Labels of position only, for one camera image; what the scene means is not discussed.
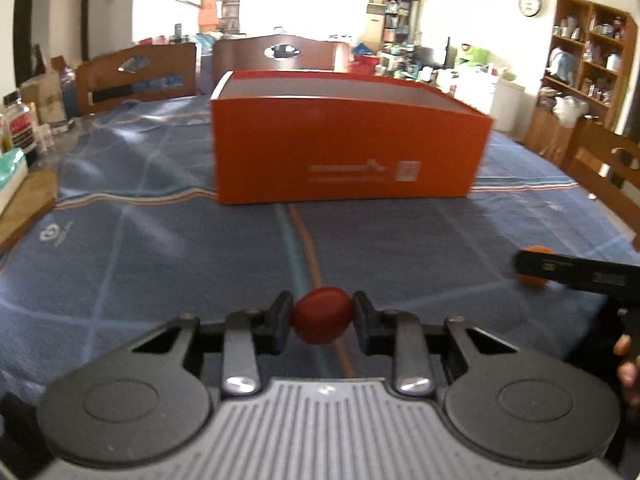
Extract wooden shelf cabinet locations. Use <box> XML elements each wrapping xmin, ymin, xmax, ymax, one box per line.
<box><xmin>522</xmin><ymin>0</ymin><xmax>636</xmax><ymax>161</ymax></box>

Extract clear bottle black cap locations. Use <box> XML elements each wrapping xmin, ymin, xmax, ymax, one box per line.
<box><xmin>0</xmin><ymin>92</ymin><xmax>38</xmax><ymax>153</ymax></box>

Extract standing air conditioner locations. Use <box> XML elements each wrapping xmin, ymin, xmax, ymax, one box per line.
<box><xmin>366</xmin><ymin>2</ymin><xmax>387</xmax><ymax>51</ymax></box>

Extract small orange fruit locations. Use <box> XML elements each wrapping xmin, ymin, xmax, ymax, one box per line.
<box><xmin>517</xmin><ymin>245</ymin><xmax>553</xmax><ymax>288</ymax></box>

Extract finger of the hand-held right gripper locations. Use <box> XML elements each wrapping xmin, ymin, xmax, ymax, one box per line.
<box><xmin>512</xmin><ymin>251</ymin><xmax>592</xmax><ymax>289</ymax></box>

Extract stack of orange boxes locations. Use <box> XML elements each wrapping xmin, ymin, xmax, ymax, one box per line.
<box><xmin>198</xmin><ymin>0</ymin><xmax>221</xmax><ymax>33</ymax></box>

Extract white chest cabinet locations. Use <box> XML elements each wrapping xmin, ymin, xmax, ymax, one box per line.
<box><xmin>452</xmin><ymin>67</ymin><xmax>526</xmax><ymax>136</ymax></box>

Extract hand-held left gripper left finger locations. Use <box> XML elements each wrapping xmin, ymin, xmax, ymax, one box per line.
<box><xmin>132</xmin><ymin>290</ymin><xmax>296</xmax><ymax>396</ymax></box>

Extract brown cardboard box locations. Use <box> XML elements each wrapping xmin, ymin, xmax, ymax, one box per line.
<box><xmin>20</xmin><ymin>55</ymin><xmax>68</xmax><ymax>126</ymax></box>

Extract brown wooden chair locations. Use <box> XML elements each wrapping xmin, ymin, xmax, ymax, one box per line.
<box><xmin>75</xmin><ymin>42</ymin><xmax>198</xmax><ymax>117</ymax></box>
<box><xmin>212</xmin><ymin>35</ymin><xmax>351</xmax><ymax>81</ymax></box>
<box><xmin>560</xmin><ymin>117</ymin><xmax>640</xmax><ymax>251</ymax></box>

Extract red plastic basket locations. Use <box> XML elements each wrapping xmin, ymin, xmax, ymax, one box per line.
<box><xmin>350</xmin><ymin>55</ymin><xmax>383</xmax><ymax>77</ymax></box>

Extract white plastic bag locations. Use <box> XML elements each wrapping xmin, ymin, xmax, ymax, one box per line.
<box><xmin>554</xmin><ymin>96</ymin><xmax>590</xmax><ymax>128</ymax></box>

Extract blue patterned tablecloth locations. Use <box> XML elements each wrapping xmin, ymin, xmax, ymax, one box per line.
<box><xmin>0</xmin><ymin>92</ymin><xmax>640</xmax><ymax>411</ymax></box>

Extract orange cardboard box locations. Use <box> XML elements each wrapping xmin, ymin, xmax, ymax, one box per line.
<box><xmin>210</xmin><ymin>70</ymin><xmax>495</xmax><ymax>206</ymax></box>

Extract red round fruit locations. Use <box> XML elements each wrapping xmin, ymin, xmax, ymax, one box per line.
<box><xmin>292</xmin><ymin>287</ymin><xmax>353</xmax><ymax>345</ymax></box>

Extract person's right hand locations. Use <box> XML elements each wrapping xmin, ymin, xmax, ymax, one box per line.
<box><xmin>613</xmin><ymin>334</ymin><xmax>640</xmax><ymax>403</ymax></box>

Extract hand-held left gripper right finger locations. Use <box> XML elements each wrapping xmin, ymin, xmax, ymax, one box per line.
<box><xmin>352</xmin><ymin>290</ymin><xmax>518</xmax><ymax>396</ymax></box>

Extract wooden cutting board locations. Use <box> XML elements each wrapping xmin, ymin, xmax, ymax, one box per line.
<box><xmin>0</xmin><ymin>167</ymin><xmax>58</xmax><ymax>256</ymax></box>

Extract tall cluttered shelf rack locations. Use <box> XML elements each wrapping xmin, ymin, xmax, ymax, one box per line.
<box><xmin>382</xmin><ymin>0</ymin><xmax>421</xmax><ymax>53</ymax></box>

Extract teal tissue pack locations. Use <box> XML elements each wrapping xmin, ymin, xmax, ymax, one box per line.
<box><xmin>0</xmin><ymin>147</ymin><xmax>30</xmax><ymax>213</ymax></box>

